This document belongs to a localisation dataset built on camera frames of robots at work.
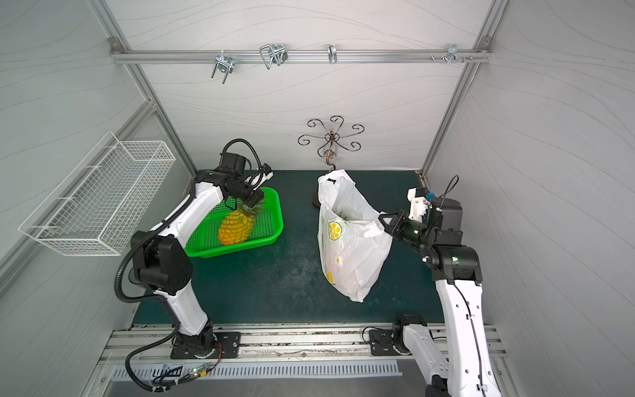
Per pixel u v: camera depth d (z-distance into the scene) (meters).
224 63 0.78
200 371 0.69
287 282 0.86
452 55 0.77
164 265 0.48
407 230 0.58
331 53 0.78
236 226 0.86
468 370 0.37
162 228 0.49
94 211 0.67
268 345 0.75
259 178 0.77
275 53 0.77
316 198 1.01
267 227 0.91
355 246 0.75
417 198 0.60
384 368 0.70
